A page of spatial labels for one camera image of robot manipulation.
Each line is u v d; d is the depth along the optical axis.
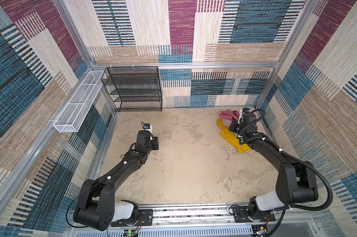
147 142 0.69
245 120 0.70
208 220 0.73
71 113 0.73
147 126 0.77
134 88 1.08
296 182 0.44
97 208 0.41
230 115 0.97
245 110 0.79
